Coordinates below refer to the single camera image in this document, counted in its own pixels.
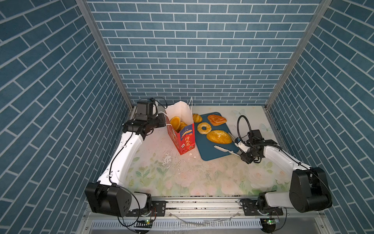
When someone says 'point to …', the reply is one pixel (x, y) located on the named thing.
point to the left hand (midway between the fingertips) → (164, 117)
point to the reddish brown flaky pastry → (216, 120)
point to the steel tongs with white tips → (223, 149)
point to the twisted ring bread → (207, 125)
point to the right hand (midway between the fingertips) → (245, 153)
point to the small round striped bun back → (196, 118)
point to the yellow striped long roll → (182, 125)
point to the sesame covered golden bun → (219, 136)
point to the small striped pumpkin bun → (175, 122)
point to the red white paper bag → (185, 140)
